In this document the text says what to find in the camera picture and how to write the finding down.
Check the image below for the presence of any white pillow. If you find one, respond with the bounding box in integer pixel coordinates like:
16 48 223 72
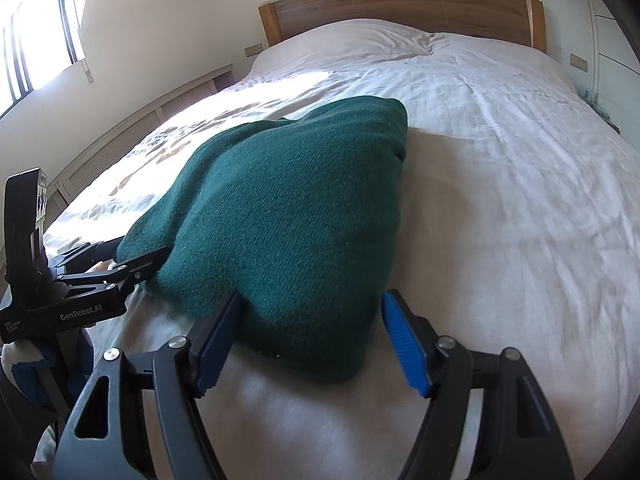
250 18 435 76

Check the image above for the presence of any left wall switch plate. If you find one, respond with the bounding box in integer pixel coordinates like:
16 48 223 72
244 44 264 58

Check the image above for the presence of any right wall switch plate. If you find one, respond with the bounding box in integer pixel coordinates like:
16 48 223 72
570 53 589 73

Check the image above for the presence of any dark green knit sweater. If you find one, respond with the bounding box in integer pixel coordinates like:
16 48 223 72
117 96 408 382

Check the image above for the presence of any wooden headboard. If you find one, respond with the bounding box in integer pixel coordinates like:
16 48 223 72
258 0 547 53

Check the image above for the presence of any louvered radiator cover cabinet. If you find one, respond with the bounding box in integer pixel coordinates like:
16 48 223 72
44 64 235 229

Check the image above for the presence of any white bed sheet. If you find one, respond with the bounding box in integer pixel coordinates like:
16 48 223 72
44 31 639 479

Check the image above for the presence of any white wardrobe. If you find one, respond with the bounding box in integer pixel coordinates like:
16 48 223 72
588 0 640 151

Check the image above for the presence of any left hand blue glove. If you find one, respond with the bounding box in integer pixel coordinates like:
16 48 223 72
1 328 93 408

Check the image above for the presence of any window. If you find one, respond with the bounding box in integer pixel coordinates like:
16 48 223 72
1 0 87 114

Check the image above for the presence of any wall switch plate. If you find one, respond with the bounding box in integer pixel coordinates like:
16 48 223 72
244 44 264 58
570 53 589 73

